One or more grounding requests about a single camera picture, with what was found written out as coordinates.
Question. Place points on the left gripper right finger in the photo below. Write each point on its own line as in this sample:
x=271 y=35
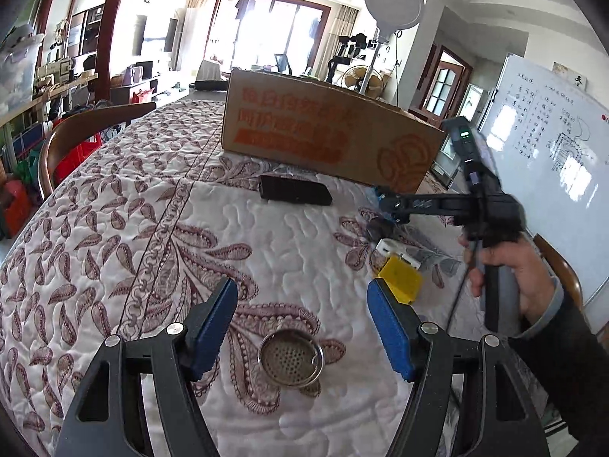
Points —
x=496 y=416

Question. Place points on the yellow box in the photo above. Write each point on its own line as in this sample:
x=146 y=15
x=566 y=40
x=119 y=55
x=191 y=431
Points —
x=402 y=279

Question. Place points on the dark sleeve forearm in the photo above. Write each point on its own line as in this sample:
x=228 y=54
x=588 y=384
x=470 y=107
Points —
x=572 y=367

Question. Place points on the person right hand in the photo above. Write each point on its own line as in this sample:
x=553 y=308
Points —
x=536 y=285

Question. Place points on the white charger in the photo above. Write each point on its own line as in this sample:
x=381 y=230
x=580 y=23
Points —
x=387 y=247

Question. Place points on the whiteboard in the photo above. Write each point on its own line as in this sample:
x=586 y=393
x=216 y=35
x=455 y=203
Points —
x=550 y=144

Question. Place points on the black round lens cap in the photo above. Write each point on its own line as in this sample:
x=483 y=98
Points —
x=379 y=229

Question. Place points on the standing fan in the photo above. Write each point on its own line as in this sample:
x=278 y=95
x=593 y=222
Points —
x=359 y=79

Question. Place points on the metal strainer cup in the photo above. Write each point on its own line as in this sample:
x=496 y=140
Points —
x=291 y=358

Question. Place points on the brown cardboard box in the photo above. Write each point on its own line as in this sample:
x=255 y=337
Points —
x=328 y=129

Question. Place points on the patterned quilted bedspread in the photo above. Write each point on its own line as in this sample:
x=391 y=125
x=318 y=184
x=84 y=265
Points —
x=142 y=231

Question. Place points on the black rectangular case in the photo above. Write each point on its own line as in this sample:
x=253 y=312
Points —
x=296 y=191

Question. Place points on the wooden chair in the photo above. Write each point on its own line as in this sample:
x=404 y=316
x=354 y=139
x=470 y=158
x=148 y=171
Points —
x=77 y=129

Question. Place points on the camera tripod rig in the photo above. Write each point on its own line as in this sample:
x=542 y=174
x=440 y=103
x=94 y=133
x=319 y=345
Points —
x=350 y=47

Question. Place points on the white ring light stand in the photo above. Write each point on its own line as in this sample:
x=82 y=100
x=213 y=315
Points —
x=392 y=16

